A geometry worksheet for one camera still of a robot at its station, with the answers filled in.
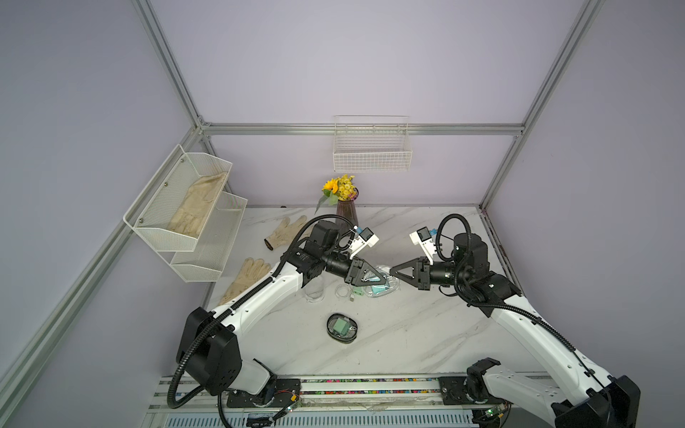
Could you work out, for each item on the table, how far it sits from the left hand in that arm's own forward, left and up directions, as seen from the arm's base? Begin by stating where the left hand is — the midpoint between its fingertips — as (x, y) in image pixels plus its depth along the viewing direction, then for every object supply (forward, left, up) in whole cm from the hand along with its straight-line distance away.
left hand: (379, 283), depth 67 cm
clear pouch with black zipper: (-6, +12, -24) cm, 27 cm away
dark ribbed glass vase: (+38, +9, -11) cm, 40 cm away
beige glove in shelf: (+19, +54, +4) cm, 58 cm away
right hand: (+2, -4, 0) cm, 4 cm away
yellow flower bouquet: (+38, +11, -2) cm, 40 cm away
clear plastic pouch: (-1, -3, 0) cm, 3 cm away
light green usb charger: (-2, +11, -24) cm, 26 cm away
